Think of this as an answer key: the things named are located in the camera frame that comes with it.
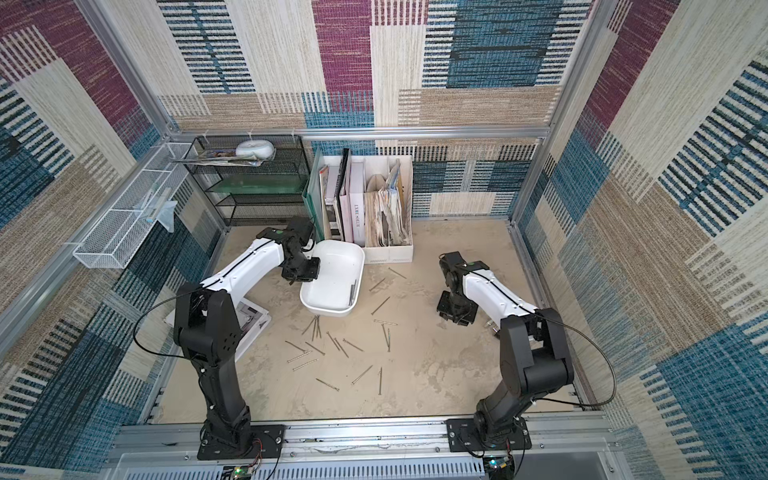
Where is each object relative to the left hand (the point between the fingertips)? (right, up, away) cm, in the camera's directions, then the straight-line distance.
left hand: (312, 275), depth 94 cm
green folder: (+2, +23, -9) cm, 25 cm away
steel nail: (+7, -28, -12) cm, 32 cm away
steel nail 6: (-4, -20, -5) cm, 21 cm away
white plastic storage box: (+8, -4, 0) cm, 9 cm away
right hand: (+42, -11, -4) cm, 44 cm away
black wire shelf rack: (-20, +30, +5) cm, 36 cm away
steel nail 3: (+21, -28, -11) cm, 37 cm away
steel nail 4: (+21, -10, +3) cm, 24 cm away
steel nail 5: (+13, -20, -5) cm, 24 cm away
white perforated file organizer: (+17, +23, +5) cm, 29 cm away
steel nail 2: (+14, -28, -11) cm, 33 cm away
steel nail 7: (+12, -6, 0) cm, 14 cm away
